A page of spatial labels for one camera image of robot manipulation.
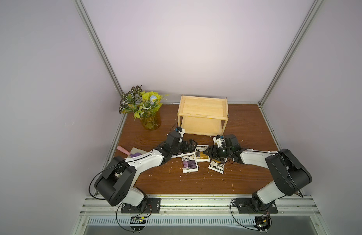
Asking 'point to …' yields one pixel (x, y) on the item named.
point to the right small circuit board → (262, 222)
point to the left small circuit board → (137, 220)
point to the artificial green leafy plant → (138, 102)
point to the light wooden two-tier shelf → (203, 115)
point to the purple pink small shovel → (128, 153)
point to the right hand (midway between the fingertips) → (205, 151)
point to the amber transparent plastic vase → (151, 120)
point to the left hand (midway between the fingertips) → (194, 144)
